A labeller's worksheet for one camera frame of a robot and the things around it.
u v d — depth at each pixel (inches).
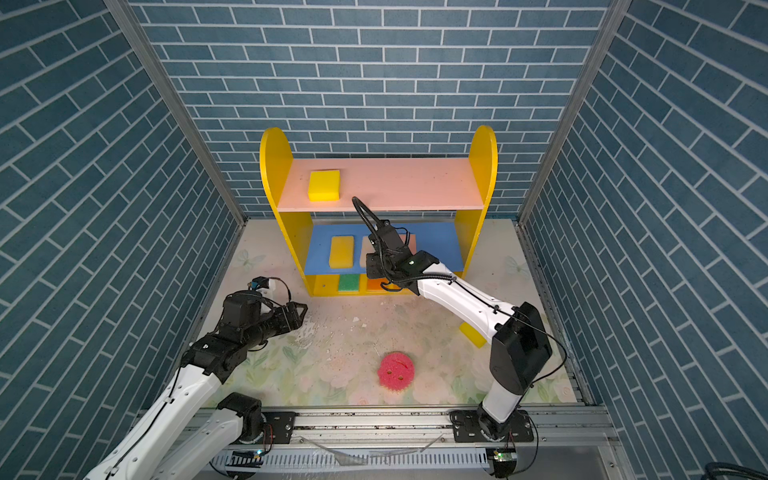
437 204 27.0
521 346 17.4
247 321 23.7
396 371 31.6
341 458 27.8
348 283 38.8
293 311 27.7
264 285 27.7
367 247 36.3
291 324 27.2
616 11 27.8
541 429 29.7
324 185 27.4
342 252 35.3
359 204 25.3
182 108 34.7
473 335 35.0
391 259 24.2
